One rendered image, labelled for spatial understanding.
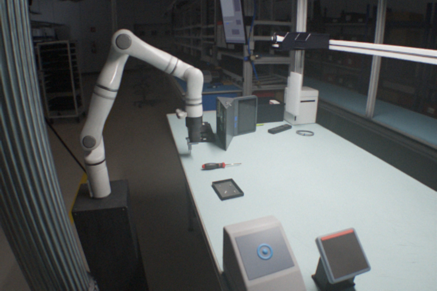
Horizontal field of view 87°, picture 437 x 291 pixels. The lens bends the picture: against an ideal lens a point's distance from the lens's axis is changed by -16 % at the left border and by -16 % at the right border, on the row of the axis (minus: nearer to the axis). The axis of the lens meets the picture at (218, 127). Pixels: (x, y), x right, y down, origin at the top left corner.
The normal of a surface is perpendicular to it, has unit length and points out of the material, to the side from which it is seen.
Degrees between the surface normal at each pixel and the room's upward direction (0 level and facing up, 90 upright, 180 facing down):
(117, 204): 0
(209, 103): 90
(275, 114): 90
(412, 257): 0
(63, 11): 90
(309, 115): 90
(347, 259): 32
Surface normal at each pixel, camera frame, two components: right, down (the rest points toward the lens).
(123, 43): 0.30, 0.32
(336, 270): 0.12, -0.63
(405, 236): 0.00, -0.94
